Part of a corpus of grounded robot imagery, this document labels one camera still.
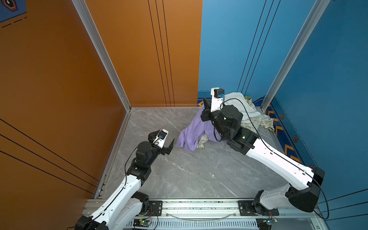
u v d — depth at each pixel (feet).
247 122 3.18
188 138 2.60
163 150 2.26
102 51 2.79
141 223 2.31
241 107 1.87
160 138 2.09
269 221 2.28
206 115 1.84
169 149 2.37
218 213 2.38
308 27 2.49
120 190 1.61
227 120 1.47
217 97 1.66
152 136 2.29
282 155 1.45
